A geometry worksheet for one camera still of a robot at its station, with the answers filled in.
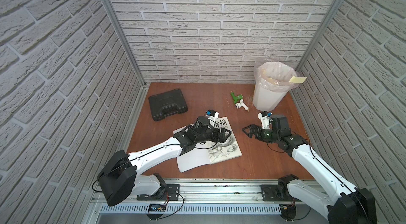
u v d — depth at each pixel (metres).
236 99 1.10
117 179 0.41
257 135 0.70
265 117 0.74
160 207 0.71
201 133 0.62
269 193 0.73
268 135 0.68
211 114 0.70
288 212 0.70
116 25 0.86
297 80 0.85
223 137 0.68
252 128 0.71
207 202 0.73
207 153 0.85
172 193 0.73
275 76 1.00
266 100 0.94
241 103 1.06
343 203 0.38
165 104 1.00
